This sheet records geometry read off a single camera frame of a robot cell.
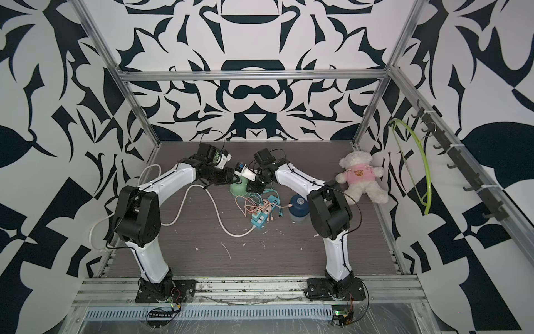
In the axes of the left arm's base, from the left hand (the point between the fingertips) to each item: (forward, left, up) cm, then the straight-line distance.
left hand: (234, 176), depth 93 cm
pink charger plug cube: (-12, -14, -7) cm, 19 cm away
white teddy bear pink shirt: (-1, -57, -3) cm, 57 cm away
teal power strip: (-17, -10, -8) cm, 21 cm away
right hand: (-2, -6, -1) cm, 7 cm away
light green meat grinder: (-6, -2, -1) cm, 7 cm away
